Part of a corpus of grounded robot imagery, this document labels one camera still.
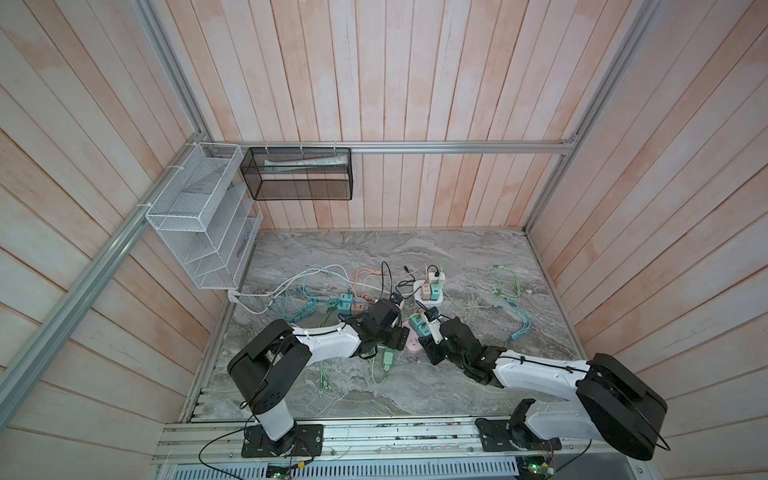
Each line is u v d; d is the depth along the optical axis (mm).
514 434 655
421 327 854
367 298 986
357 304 903
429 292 934
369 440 749
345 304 903
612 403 429
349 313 902
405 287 1034
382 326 703
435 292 949
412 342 879
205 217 681
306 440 734
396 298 814
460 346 660
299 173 1038
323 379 835
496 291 1011
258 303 990
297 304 974
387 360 836
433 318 764
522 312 979
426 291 931
